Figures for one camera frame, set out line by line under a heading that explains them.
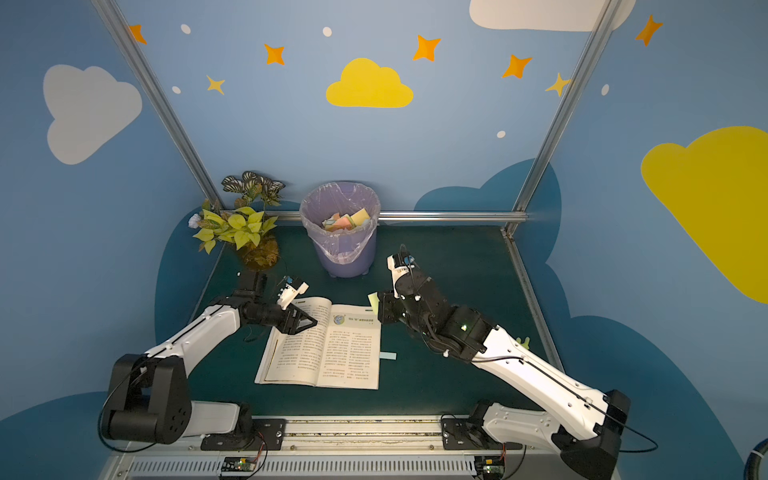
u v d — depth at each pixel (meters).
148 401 0.42
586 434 0.38
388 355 0.88
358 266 1.06
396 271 0.60
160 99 0.84
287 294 0.78
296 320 0.76
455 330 0.47
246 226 0.88
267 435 0.75
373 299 0.72
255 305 0.67
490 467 0.72
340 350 0.88
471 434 0.66
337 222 1.01
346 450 0.73
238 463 0.72
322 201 0.97
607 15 0.69
